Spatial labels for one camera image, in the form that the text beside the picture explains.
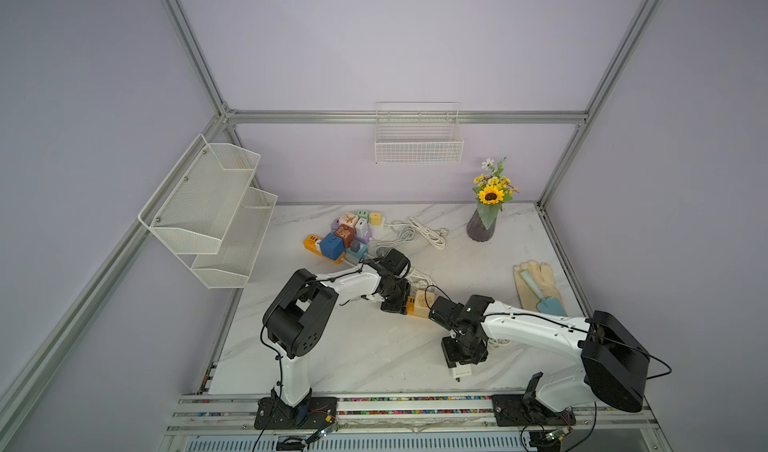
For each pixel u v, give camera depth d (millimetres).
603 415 738
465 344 676
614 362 423
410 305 844
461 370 764
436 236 1075
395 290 800
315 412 734
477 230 1063
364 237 1071
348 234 1008
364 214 1075
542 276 990
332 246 978
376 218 1075
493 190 901
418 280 957
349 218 1042
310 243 1042
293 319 496
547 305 930
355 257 1035
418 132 939
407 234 1081
